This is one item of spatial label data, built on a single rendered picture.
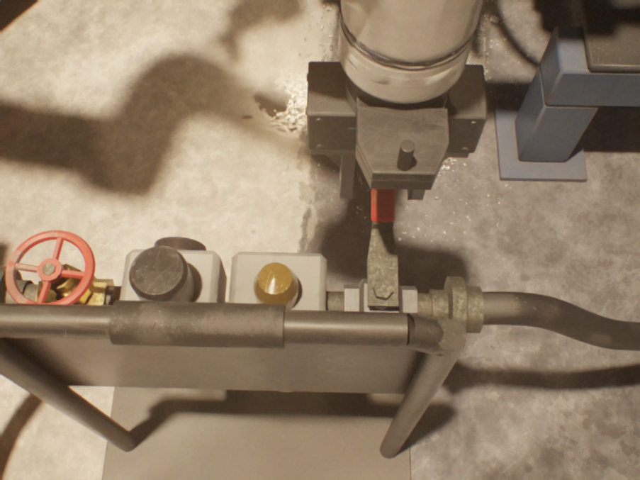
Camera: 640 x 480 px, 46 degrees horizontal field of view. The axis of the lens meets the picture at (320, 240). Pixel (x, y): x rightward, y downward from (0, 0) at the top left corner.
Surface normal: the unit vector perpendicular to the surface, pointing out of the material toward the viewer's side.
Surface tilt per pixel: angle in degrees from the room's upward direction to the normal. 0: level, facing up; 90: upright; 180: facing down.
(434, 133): 0
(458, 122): 90
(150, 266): 0
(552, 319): 53
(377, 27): 91
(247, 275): 0
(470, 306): 9
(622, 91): 90
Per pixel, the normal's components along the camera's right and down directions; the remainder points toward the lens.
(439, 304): 0.00, -0.26
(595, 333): 0.50, 0.44
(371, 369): -0.03, 0.91
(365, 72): -0.63, 0.71
